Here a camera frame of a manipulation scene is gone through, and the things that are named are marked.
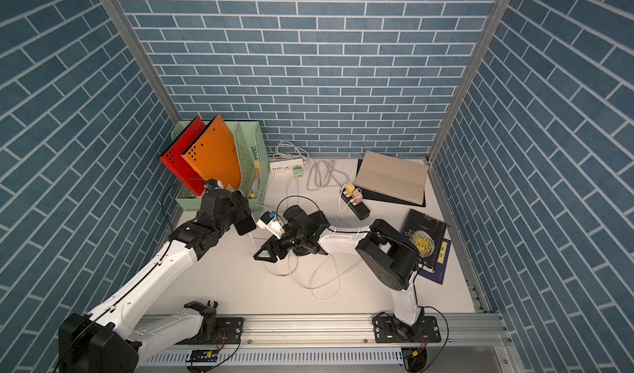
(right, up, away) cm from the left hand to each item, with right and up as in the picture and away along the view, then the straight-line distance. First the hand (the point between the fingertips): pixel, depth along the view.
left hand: (246, 202), depth 81 cm
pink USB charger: (+38, +1, +18) cm, 42 cm away
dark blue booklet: (+65, -25, +3) cm, 70 cm away
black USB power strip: (+40, -5, +18) cm, 44 cm away
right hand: (+6, -17, -2) cm, 18 cm away
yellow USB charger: (+36, +3, +19) cm, 41 cm away
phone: (0, -8, -1) cm, 8 cm away
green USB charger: (+13, +11, +32) cm, 36 cm away
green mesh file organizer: (-7, +12, +34) cm, 37 cm away
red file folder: (-25, +14, +1) cm, 29 cm away
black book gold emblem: (+64, -13, +10) cm, 66 cm away
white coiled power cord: (+23, +11, +34) cm, 43 cm away
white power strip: (+7, +14, +33) cm, 36 cm away
